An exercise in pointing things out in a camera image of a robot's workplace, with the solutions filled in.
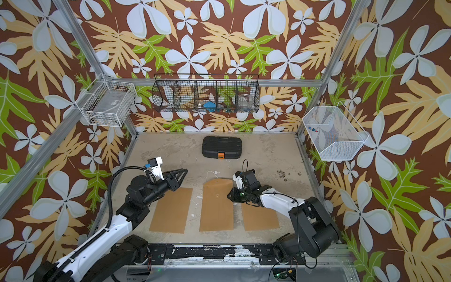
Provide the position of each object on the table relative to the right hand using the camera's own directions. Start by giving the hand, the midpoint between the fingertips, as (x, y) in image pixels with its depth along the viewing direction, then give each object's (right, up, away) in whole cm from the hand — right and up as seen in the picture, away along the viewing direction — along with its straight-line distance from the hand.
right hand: (227, 195), depth 88 cm
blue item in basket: (-9, +47, +6) cm, 48 cm away
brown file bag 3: (+14, -10, -4) cm, 18 cm away
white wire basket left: (-60, +47, -1) cm, 76 cm away
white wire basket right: (+52, +31, -5) cm, 60 cm away
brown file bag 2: (-5, -8, -1) cm, 9 cm away
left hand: (-18, +15, -14) cm, 28 cm away
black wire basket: (-6, +53, +3) cm, 54 cm away
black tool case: (-3, +25, +17) cm, 30 cm away
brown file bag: (-28, -8, -1) cm, 29 cm away
